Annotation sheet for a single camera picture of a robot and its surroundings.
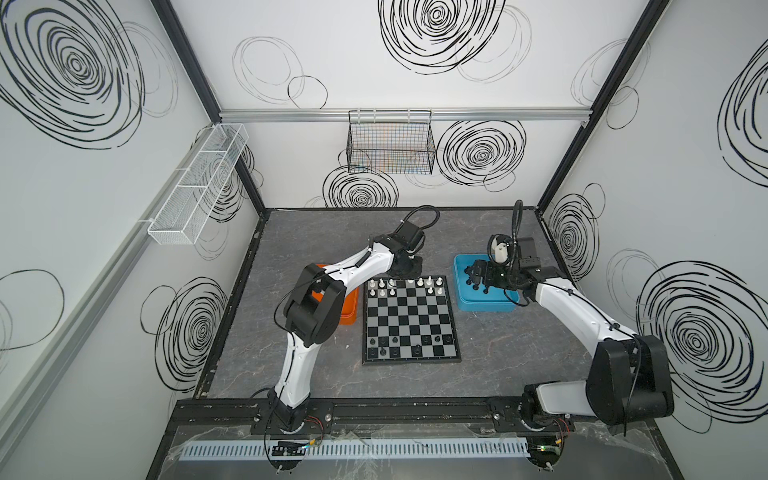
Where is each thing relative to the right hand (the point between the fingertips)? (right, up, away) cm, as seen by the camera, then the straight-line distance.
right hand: (478, 272), depth 87 cm
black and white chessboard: (-20, -15, +1) cm, 25 cm away
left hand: (-17, -1, +6) cm, 18 cm away
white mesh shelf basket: (-78, +18, -13) cm, 81 cm away
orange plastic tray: (-38, -10, +1) cm, 39 cm away
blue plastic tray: (-1, -9, +5) cm, 11 cm away
